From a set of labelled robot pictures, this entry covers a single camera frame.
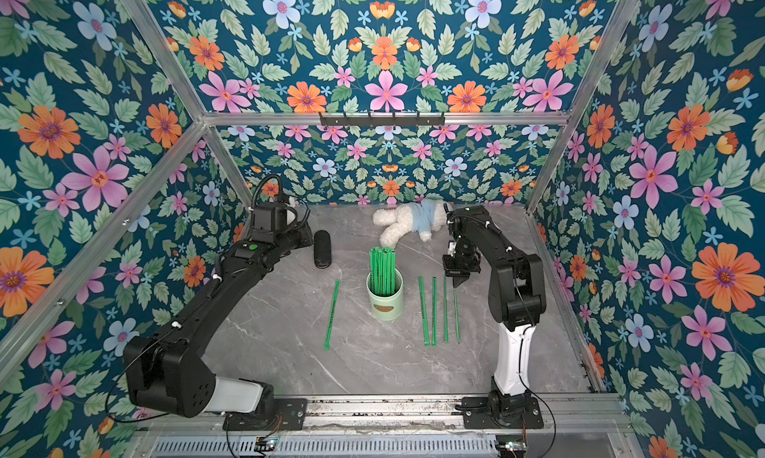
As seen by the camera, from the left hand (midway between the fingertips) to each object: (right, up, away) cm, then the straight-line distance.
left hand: (312, 225), depth 83 cm
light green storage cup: (+21, -24, +1) cm, 32 cm away
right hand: (+44, -17, +6) cm, 47 cm away
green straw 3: (+3, -31, +6) cm, 32 cm away
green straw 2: (+36, -27, +8) cm, 45 cm away
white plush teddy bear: (+33, +3, +22) cm, 39 cm away
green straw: (+32, -29, +8) cm, 44 cm away
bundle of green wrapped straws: (+20, -13, 0) cm, 24 cm away
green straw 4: (+43, -28, +10) cm, 52 cm away
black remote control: (-3, -8, +20) cm, 22 cm away
